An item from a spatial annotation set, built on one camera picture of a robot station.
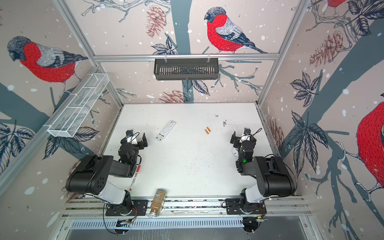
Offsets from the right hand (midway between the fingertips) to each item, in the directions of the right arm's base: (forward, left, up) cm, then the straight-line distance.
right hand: (243, 134), depth 90 cm
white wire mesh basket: (-11, +90, +23) cm, 94 cm away
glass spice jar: (-38, +46, -5) cm, 60 cm away
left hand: (-4, +66, +3) cm, 66 cm away
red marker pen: (-22, +61, -6) cm, 65 cm away
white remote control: (+7, +51, -8) cm, 52 cm away
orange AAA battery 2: (+8, +22, -9) cm, 26 cm away
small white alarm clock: (-8, +5, -7) cm, 12 cm away
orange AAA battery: (+10, +21, -9) cm, 25 cm away
